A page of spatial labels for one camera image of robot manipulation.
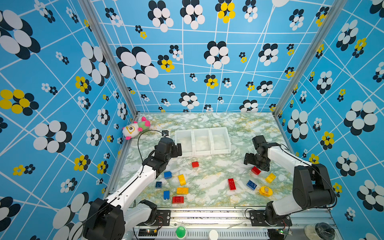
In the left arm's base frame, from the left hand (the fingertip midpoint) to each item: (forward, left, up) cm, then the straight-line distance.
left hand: (173, 144), depth 85 cm
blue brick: (-23, +3, -14) cm, 27 cm away
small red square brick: (-6, -12, -14) cm, 20 cm away
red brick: (-26, -4, -12) cm, 29 cm away
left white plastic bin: (+15, -5, -14) cm, 22 cm away
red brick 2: (-11, -48, -11) cm, 51 cm away
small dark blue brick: (-18, +8, -13) cm, 24 cm away
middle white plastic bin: (+11, -17, -14) cm, 25 cm away
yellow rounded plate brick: (-22, -51, -11) cm, 56 cm away
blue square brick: (-13, +4, -13) cm, 19 cm away
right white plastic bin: (+12, -30, -13) cm, 35 cm away
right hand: (-6, -48, -13) cm, 50 cm away
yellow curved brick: (-15, -5, -15) cm, 22 cm away
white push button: (-41, -21, -7) cm, 47 cm away
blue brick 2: (-18, -44, -13) cm, 50 cm away
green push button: (-41, -7, -4) cm, 42 cm away
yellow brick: (-14, -56, -13) cm, 59 cm away
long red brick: (-18, -33, -13) cm, 40 cm away
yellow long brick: (-21, -5, -16) cm, 27 cm away
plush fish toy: (+16, +31, -7) cm, 36 cm away
